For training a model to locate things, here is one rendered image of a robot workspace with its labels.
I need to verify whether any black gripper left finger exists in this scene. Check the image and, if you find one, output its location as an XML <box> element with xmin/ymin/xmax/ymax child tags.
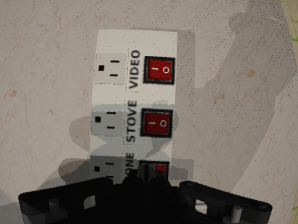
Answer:
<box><xmin>18</xmin><ymin>164</ymin><xmax>147</xmax><ymax>224</ymax></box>

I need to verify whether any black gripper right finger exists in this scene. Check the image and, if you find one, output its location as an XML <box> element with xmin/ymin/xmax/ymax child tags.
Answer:
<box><xmin>145</xmin><ymin>164</ymin><xmax>273</xmax><ymax>224</ymax></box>

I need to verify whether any white power strip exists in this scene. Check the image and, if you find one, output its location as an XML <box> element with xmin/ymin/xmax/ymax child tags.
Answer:
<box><xmin>90</xmin><ymin>30</ymin><xmax>177</xmax><ymax>184</ymax></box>

